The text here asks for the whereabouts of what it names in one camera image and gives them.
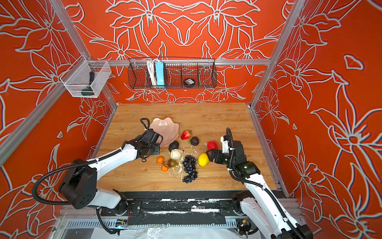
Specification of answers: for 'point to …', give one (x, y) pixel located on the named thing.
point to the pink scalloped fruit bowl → (166, 128)
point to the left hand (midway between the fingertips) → (157, 147)
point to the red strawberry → (186, 134)
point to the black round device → (189, 83)
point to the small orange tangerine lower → (165, 168)
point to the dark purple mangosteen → (195, 141)
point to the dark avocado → (174, 145)
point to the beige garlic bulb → (176, 154)
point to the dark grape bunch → (189, 166)
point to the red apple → (212, 145)
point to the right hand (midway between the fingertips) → (212, 151)
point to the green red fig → (172, 163)
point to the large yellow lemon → (203, 160)
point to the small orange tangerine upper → (160, 160)
